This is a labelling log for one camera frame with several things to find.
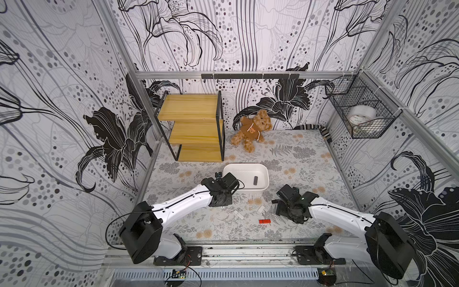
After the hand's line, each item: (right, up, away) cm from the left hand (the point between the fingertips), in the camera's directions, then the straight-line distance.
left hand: (224, 203), depth 83 cm
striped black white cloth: (+64, +39, +36) cm, 83 cm away
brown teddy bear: (+15, +37, +25) cm, 48 cm away
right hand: (+29, -5, +4) cm, 30 cm away
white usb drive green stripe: (+7, -6, +1) cm, 9 cm away
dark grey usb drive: (+16, +8, +13) cm, 22 cm away
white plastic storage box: (+11, +12, +17) cm, 24 cm away
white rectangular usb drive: (+17, -4, +3) cm, 18 cm away
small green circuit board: (-17, -26, -11) cm, 33 cm away
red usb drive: (+19, -8, 0) cm, 21 cm away
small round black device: (+41, -25, -13) cm, 50 cm away
